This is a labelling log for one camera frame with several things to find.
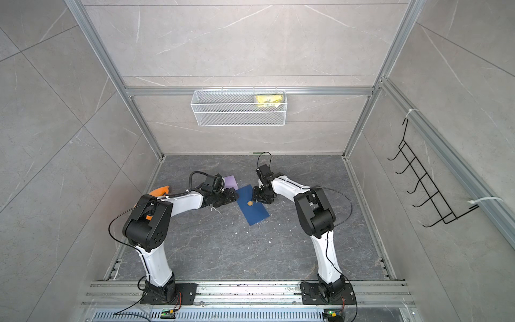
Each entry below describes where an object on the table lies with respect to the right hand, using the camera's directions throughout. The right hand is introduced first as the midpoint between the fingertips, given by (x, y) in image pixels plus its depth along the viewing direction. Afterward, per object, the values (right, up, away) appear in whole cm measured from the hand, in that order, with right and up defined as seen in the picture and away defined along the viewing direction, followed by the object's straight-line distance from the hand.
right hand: (256, 200), depth 99 cm
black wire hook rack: (+59, +3, -38) cm, 70 cm away
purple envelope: (-14, +8, +7) cm, 18 cm away
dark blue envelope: (-1, -5, -4) cm, 6 cm away
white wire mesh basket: (-10, +47, +1) cm, 48 cm away
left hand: (-10, +3, -1) cm, 11 cm away
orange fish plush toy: (-49, +4, 0) cm, 49 cm away
